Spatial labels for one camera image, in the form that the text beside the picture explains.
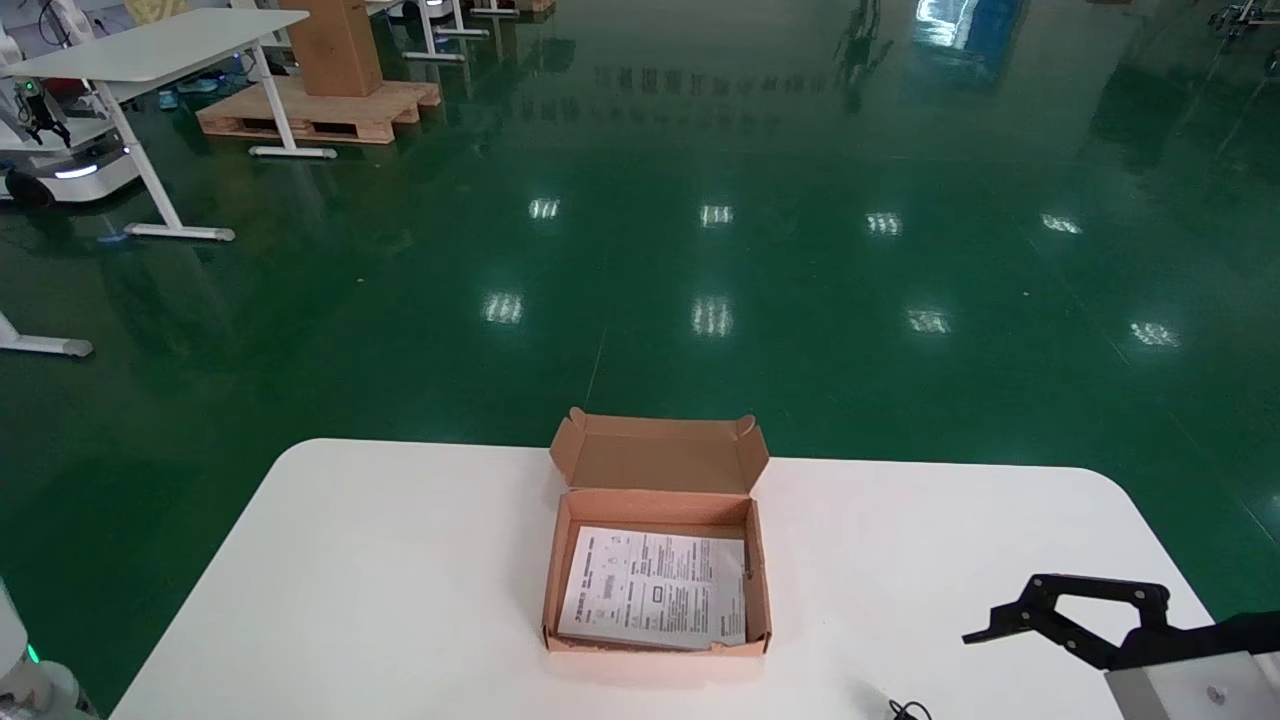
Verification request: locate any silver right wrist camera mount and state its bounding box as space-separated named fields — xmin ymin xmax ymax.
xmin=1105 ymin=650 xmax=1280 ymax=720

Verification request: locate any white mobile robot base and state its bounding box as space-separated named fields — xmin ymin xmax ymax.
xmin=0 ymin=78 xmax=141 ymax=208

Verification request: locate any white table foot bar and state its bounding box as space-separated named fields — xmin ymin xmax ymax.
xmin=0 ymin=312 xmax=94 ymax=359

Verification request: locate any white table leg frame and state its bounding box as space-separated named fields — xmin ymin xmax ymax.
xmin=403 ymin=0 xmax=468 ymax=63

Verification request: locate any wooden shipping pallet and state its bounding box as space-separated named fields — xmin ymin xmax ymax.
xmin=197 ymin=78 xmax=442 ymax=146

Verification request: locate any printed white instruction sheet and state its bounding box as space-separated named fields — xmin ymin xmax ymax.
xmin=556 ymin=526 xmax=749 ymax=651

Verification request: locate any distant wheeled equipment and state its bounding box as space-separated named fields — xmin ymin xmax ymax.
xmin=1208 ymin=0 xmax=1280 ymax=33

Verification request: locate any person in yellow clothing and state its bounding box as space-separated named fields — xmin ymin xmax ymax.
xmin=120 ymin=0 xmax=219 ymax=109

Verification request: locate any white desk with white legs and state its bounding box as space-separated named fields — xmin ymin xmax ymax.
xmin=5 ymin=8 xmax=338 ymax=242

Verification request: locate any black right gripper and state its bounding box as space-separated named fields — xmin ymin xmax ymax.
xmin=962 ymin=574 xmax=1280 ymax=671

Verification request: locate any tall brown cardboard carton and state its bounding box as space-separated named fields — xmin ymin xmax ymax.
xmin=280 ymin=0 xmax=386 ymax=98

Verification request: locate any open brown cardboard storage box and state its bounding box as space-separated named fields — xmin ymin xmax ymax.
xmin=541 ymin=407 xmax=773 ymax=658

